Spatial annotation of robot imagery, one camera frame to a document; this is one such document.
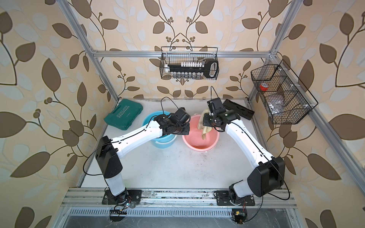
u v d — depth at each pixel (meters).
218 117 0.56
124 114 1.05
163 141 0.80
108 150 0.51
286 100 0.73
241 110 1.16
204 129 0.79
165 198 0.76
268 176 0.40
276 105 0.72
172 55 0.91
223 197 0.74
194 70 0.85
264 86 0.81
